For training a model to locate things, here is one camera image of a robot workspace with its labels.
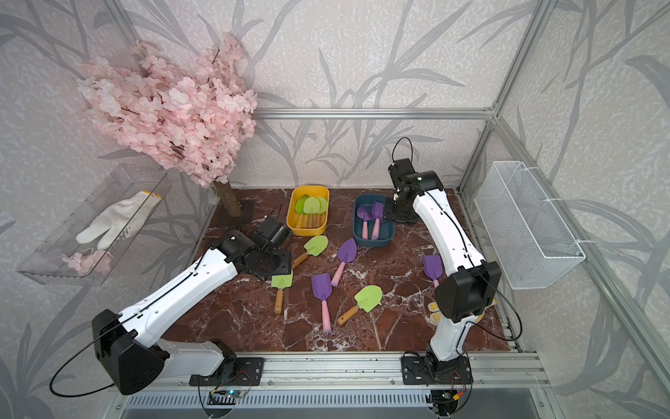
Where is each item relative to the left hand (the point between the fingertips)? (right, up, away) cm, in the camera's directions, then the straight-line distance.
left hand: (288, 267), depth 77 cm
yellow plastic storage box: (-4, +14, +31) cm, 35 cm away
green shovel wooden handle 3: (+5, +3, +24) cm, 25 cm away
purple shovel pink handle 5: (+49, -4, +18) cm, 53 cm away
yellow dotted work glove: (+46, -17, +7) cm, 50 cm away
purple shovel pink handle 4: (+30, +15, +31) cm, 46 cm away
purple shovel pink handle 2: (+9, -10, +12) cm, 18 cm away
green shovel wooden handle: (+2, +18, +35) cm, 40 cm away
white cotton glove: (-41, +15, -9) cm, 45 cm away
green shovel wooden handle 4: (+24, -13, +11) cm, 30 cm away
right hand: (+32, +15, +5) cm, 36 cm away
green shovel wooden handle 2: (+7, +18, +35) cm, 40 cm away
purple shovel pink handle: (+17, 0, +22) cm, 28 cm away
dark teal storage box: (+27, +9, +27) cm, 39 cm away
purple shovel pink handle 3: (+25, +16, +31) cm, 43 cm away
